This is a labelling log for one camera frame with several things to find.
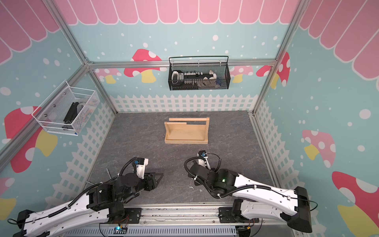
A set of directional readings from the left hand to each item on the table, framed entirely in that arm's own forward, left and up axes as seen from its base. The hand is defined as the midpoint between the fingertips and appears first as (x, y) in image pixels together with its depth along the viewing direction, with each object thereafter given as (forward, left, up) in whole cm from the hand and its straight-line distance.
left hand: (159, 177), depth 72 cm
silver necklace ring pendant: (-1, -21, -15) cm, 26 cm away
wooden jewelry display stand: (+39, -7, -14) cm, 42 cm away
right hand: (+3, -19, +1) cm, 19 cm away
